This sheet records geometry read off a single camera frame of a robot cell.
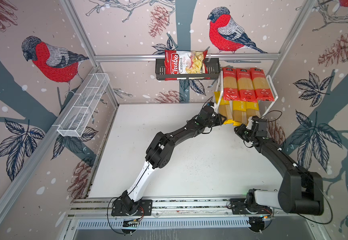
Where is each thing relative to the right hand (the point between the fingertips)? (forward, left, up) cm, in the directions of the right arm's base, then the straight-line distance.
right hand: (233, 129), depth 88 cm
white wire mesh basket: (-12, +83, +20) cm, 86 cm away
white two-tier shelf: (+9, +10, +17) cm, 22 cm away
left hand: (+4, +4, +5) cm, 8 cm away
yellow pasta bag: (+13, -14, +3) cm, 19 cm away
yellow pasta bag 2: (+9, -5, +4) cm, 11 cm away
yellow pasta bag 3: (+12, +5, +3) cm, 14 cm away
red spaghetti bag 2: (+11, -4, +21) cm, 24 cm away
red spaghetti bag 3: (+11, -12, +21) cm, 27 cm away
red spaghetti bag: (+9, +5, +22) cm, 25 cm away
